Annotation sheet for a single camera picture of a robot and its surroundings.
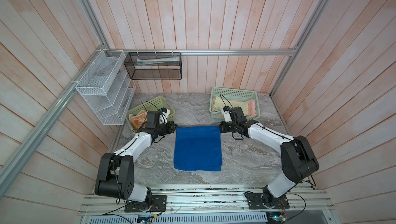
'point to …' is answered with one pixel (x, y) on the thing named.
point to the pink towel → (251, 108)
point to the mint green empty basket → (234, 95)
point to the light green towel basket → (155, 105)
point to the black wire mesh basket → (154, 65)
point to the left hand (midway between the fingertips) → (177, 128)
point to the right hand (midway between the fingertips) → (219, 125)
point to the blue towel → (198, 148)
